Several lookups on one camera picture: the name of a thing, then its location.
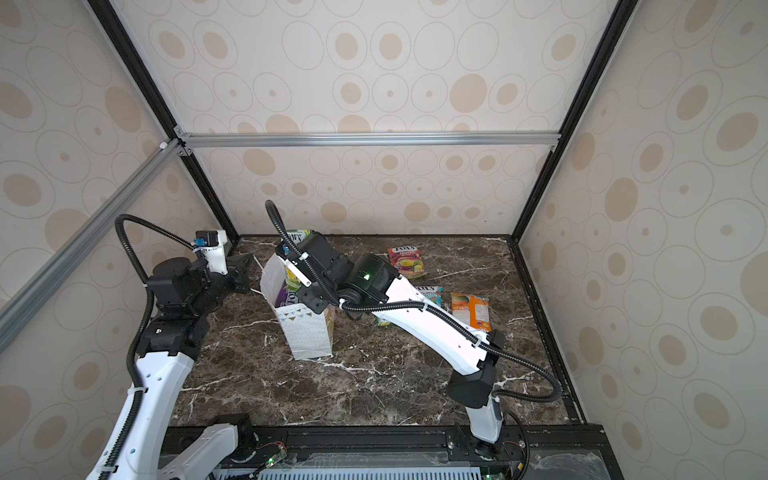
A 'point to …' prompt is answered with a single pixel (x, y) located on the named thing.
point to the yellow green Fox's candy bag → (381, 322)
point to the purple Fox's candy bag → (282, 295)
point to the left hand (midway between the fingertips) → (255, 251)
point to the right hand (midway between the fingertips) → (310, 283)
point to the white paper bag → (308, 329)
